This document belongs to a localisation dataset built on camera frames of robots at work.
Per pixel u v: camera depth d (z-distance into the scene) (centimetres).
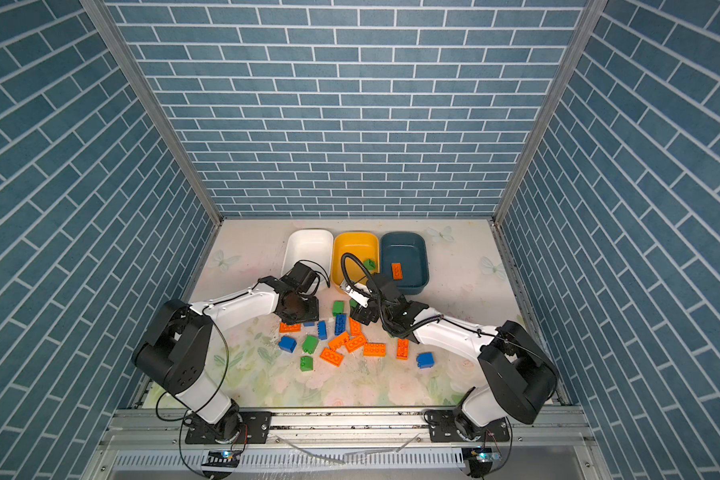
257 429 74
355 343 88
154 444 74
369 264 104
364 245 109
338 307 96
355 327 91
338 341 87
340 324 91
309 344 89
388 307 64
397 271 104
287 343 87
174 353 46
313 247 112
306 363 83
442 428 74
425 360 84
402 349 87
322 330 90
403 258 108
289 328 91
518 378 43
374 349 85
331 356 85
